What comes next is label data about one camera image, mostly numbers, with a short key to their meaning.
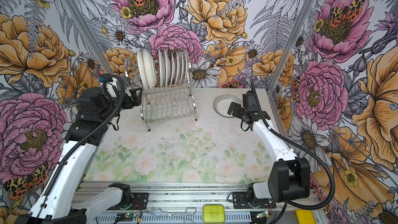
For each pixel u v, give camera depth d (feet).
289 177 1.37
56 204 1.21
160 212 2.35
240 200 2.43
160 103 3.55
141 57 2.39
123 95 1.52
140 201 2.42
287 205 2.21
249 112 2.09
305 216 2.34
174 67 3.26
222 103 3.75
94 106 1.54
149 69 2.43
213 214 2.29
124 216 2.34
